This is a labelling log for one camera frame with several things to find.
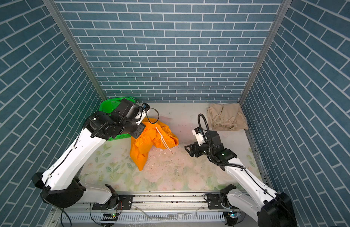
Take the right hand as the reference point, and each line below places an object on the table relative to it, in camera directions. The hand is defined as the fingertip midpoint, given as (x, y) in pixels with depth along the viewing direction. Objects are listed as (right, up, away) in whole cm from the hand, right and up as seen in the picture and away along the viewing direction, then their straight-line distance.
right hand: (189, 143), depth 79 cm
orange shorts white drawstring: (-14, +2, -2) cm, 14 cm away
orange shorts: (-18, +6, -4) cm, 19 cm away
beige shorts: (+29, +15, +26) cm, 42 cm away
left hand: (-24, +11, -11) cm, 29 cm away
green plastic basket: (-62, +24, +33) cm, 74 cm away
